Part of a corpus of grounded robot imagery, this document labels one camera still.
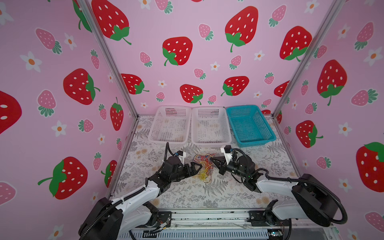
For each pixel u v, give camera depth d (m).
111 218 0.41
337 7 0.69
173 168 0.65
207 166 0.86
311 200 0.43
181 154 0.78
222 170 0.72
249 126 1.15
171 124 1.15
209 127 1.14
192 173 0.72
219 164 0.74
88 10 0.69
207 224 0.73
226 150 0.70
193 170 0.72
